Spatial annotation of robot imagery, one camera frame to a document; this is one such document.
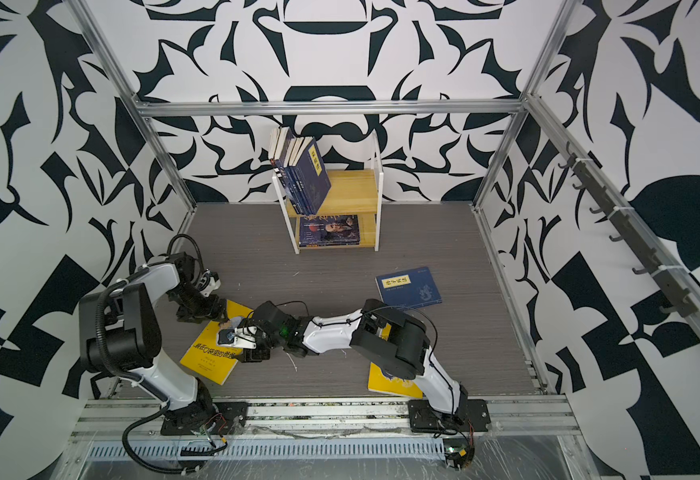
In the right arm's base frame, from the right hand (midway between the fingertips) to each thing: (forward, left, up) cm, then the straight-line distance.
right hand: (235, 339), depth 80 cm
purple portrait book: (+38, -23, -1) cm, 44 cm away
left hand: (+9, +11, -5) cm, 15 cm away
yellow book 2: (-9, -38, -7) cm, 40 cm away
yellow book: (-3, +8, -6) cm, 11 cm away
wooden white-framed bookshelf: (+50, -32, +4) cm, 59 cm away
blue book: (+39, -20, +22) cm, 49 cm away
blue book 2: (+18, -49, -7) cm, 53 cm away
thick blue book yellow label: (+32, -16, +14) cm, 39 cm away
